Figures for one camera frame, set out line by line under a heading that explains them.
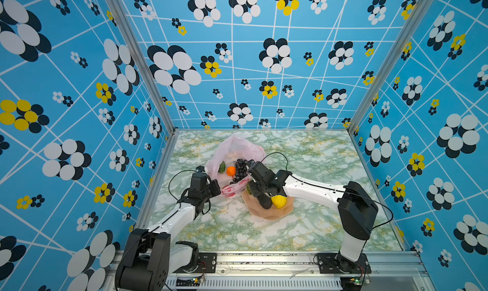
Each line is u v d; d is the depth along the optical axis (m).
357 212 0.46
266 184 0.66
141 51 0.86
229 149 0.98
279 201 0.84
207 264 0.73
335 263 0.73
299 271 0.72
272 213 0.84
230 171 0.96
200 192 0.68
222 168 0.97
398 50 0.83
